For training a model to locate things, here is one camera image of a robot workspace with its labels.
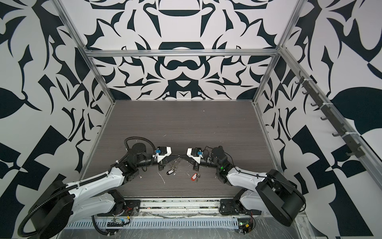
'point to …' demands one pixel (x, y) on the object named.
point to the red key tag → (194, 177)
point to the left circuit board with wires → (117, 222)
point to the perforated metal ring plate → (180, 166)
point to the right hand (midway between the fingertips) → (181, 154)
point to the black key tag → (170, 172)
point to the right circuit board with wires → (246, 225)
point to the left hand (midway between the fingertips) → (176, 151)
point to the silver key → (198, 176)
